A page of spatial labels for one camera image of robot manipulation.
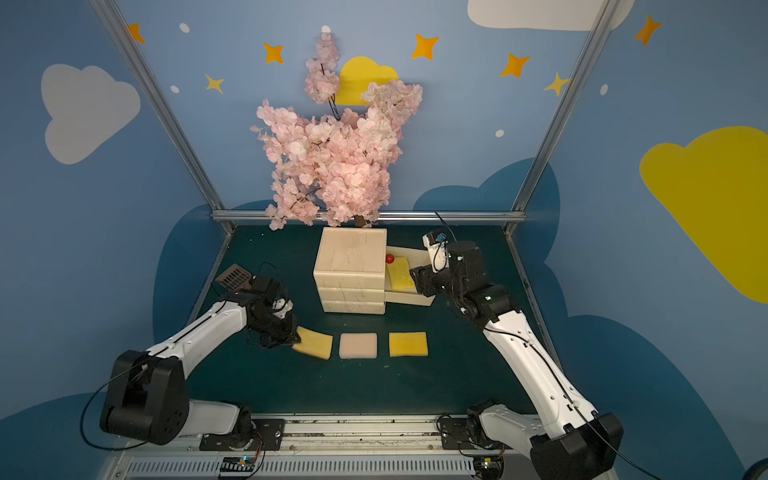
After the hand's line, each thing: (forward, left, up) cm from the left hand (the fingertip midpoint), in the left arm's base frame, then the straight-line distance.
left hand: (300, 336), depth 85 cm
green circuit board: (-30, +10, -7) cm, 32 cm away
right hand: (+11, -36, +21) cm, 43 cm away
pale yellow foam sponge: (0, -4, -3) cm, 5 cm away
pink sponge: (0, -17, -5) cm, 17 cm away
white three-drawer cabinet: (+13, -15, +16) cm, 25 cm away
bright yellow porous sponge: (+21, -29, +3) cm, 36 cm away
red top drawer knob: (+19, -25, +14) cm, 34 cm away
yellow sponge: (+1, -32, -5) cm, 32 cm away
